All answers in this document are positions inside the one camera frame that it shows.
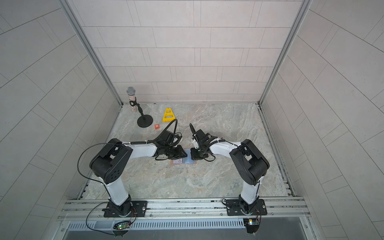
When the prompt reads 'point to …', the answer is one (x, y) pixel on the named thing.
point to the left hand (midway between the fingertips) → (190, 154)
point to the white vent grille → (186, 223)
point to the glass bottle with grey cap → (131, 91)
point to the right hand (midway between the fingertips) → (191, 158)
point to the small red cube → (157, 126)
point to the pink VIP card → (178, 161)
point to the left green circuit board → (121, 225)
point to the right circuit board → (252, 225)
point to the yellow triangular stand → (165, 119)
